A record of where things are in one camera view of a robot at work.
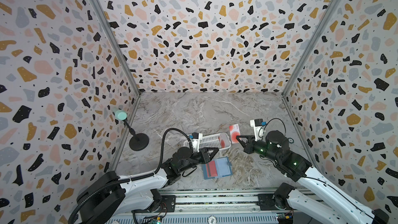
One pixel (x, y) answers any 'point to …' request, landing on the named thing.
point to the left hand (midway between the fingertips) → (221, 149)
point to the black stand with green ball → (138, 142)
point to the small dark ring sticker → (290, 140)
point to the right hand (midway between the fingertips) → (237, 136)
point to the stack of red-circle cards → (224, 141)
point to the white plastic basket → (209, 141)
